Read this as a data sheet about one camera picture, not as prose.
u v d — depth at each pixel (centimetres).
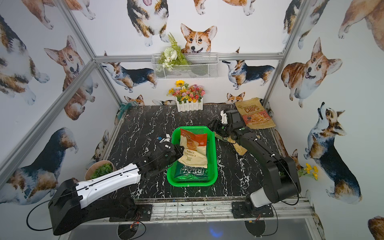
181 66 84
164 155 60
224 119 79
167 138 72
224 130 74
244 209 73
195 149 88
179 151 69
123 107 121
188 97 107
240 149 93
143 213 73
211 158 86
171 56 78
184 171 82
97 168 79
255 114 113
